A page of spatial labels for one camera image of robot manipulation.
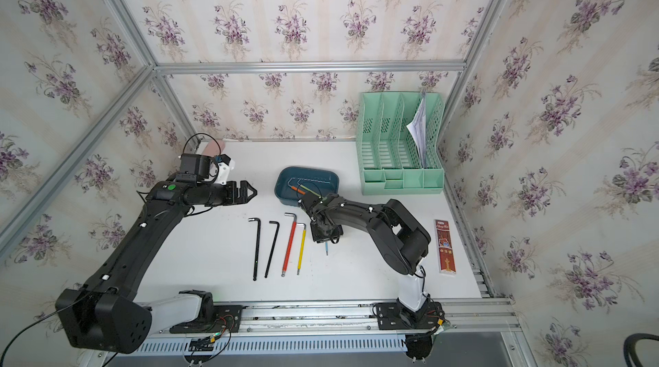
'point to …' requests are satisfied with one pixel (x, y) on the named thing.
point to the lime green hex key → (307, 189)
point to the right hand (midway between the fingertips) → (327, 241)
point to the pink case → (212, 147)
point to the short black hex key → (277, 224)
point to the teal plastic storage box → (291, 183)
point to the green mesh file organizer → (389, 161)
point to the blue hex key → (327, 248)
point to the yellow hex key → (302, 246)
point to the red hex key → (290, 241)
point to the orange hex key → (293, 188)
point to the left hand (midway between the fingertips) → (246, 193)
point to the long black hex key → (257, 244)
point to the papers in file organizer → (417, 124)
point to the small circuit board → (204, 344)
